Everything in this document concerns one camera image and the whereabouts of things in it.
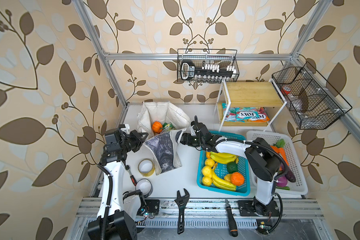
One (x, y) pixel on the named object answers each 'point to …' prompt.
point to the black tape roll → (145, 187)
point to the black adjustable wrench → (181, 201)
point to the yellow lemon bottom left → (206, 181)
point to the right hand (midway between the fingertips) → (180, 141)
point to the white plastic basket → (300, 186)
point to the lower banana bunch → (220, 183)
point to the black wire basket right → (314, 103)
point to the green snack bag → (168, 126)
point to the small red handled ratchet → (131, 176)
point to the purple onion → (282, 181)
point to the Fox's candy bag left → (231, 113)
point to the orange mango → (208, 154)
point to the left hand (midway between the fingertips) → (148, 132)
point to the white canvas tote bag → (161, 121)
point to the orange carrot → (278, 147)
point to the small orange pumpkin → (156, 126)
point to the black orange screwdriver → (233, 224)
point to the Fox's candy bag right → (263, 116)
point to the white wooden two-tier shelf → (248, 104)
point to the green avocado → (232, 167)
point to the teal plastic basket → (243, 190)
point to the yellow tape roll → (150, 173)
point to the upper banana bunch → (223, 158)
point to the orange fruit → (237, 178)
